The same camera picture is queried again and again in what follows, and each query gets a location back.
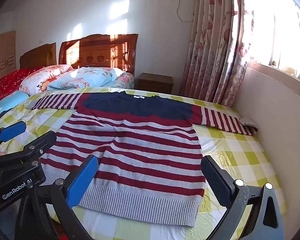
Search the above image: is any floral blue pillow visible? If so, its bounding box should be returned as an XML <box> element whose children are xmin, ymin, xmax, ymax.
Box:
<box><xmin>47</xmin><ymin>67</ymin><xmax>124</xmax><ymax>92</ymax></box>

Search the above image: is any carved wooden headboard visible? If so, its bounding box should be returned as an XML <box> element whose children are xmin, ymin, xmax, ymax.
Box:
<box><xmin>58</xmin><ymin>33</ymin><xmax>139</xmax><ymax>77</ymax></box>

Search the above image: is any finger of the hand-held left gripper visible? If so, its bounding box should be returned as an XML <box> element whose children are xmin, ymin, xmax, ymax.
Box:
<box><xmin>0</xmin><ymin>121</ymin><xmax>27</xmax><ymax>153</ymax></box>
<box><xmin>0</xmin><ymin>131</ymin><xmax>57</xmax><ymax>169</ymax></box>

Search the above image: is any pink floral curtain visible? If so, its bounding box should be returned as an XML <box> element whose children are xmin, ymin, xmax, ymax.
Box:
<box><xmin>181</xmin><ymin>0</ymin><xmax>255</xmax><ymax>108</ymax></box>

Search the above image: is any red grey striped sweater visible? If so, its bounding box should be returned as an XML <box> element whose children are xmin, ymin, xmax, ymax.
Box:
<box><xmin>26</xmin><ymin>91</ymin><xmax>258</xmax><ymax>228</ymax></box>

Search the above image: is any yellow white checkered bed sheet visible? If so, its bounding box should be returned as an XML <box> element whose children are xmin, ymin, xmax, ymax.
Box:
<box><xmin>0</xmin><ymin>87</ymin><xmax>288</xmax><ymax>240</ymax></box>

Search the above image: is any blue cloud print blanket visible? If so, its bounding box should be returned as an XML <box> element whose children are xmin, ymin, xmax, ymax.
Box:
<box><xmin>0</xmin><ymin>90</ymin><xmax>30</xmax><ymax>125</ymax></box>

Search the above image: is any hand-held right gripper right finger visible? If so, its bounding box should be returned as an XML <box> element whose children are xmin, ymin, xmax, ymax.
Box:
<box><xmin>201</xmin><ymin>155</ymin><xmax>284</xmax><ymax>240</ymax></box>

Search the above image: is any pink floral quilt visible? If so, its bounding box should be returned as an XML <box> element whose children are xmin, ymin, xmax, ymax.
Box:
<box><xmin>19</xmin><ymin>64</ymin><xmax>73</xmax><ymax>95</ymax></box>

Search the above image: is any plain wooden headboard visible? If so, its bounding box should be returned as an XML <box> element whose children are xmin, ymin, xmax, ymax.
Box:
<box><xmin>19</xmin><ymin>42</ymin><xmax>57</xmax><ymax>70</ymax></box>

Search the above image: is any wooden wardrobe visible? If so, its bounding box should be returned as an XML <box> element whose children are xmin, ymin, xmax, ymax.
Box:
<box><xmin>0</xmin><ymin>31</ymin><xmax>17</xmax><ymax>90</ymax></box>

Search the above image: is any wooden nightstand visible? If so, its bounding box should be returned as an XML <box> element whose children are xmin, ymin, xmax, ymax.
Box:
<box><xmin>136</xmin><ymin>73</ymin><xmax>174</xmax><ymax>95</ymax></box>

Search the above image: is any red quilt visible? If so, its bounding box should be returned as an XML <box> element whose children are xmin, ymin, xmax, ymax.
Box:
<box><xmin>0</xmin><ymin>66</ymin><xmax>44</xmax><ymax>107</ymax></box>

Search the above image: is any floral bed sheet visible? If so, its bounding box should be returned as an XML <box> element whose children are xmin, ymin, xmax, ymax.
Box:
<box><xmin>101</xmin><ymin>71</ymin><xmax>135</xmax><ymax>90</ymax></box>

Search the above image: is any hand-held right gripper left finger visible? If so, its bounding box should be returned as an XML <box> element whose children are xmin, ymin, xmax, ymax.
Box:
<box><xmin>14</xmin><ymin>154</ymin><xmax>99</xmax><ymax>240</ymax></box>

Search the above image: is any wall cable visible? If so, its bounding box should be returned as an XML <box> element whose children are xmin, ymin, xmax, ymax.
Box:
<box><xmin>177</xmin><ymin>0</ymin><xmax>195</xmax><ymax>23</ymax></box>

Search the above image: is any window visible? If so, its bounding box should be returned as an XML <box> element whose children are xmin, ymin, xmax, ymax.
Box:
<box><xmin>242</xmin><ymin>0</ymin><xmax>300</xmax><ymax>85</ymax></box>

